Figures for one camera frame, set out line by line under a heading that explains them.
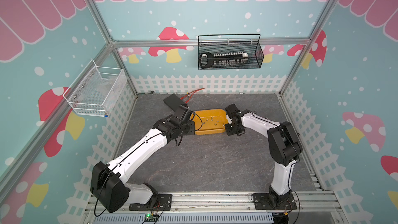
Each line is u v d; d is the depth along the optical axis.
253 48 0.94
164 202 0.75
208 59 0.90
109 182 0.39
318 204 0.74
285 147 0.51
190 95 1.18
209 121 1.05
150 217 0.73
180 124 0.59
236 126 0.82
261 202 0.74
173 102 1.15
